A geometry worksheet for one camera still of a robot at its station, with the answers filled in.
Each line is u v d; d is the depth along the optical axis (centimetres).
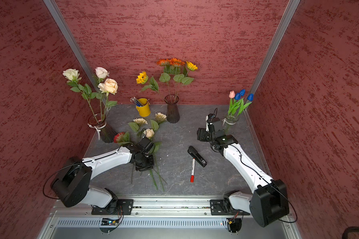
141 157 66
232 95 86
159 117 107
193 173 85
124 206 74
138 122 103
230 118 95
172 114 103
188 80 92
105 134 95
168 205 76
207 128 66
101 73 77
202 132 73
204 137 73
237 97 87
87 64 95
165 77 92
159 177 84
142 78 79
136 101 103
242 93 87
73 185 43
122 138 96
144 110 108
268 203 39
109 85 68
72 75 77
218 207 74
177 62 85
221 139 58
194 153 89
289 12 73
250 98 85
